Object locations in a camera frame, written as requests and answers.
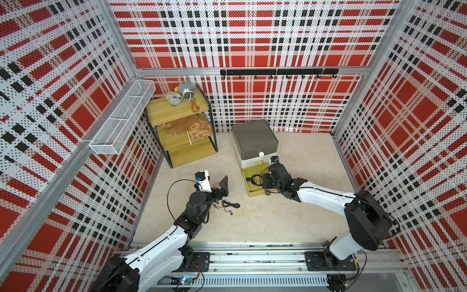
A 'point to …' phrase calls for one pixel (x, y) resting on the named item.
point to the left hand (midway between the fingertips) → (221, 176)
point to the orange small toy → (194, 107)
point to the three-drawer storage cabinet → (255, 127)
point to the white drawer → (258, 160)
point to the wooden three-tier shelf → (180, 149)
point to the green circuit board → (177, 280)
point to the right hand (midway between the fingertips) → (269, 175)
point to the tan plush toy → (197, 126)
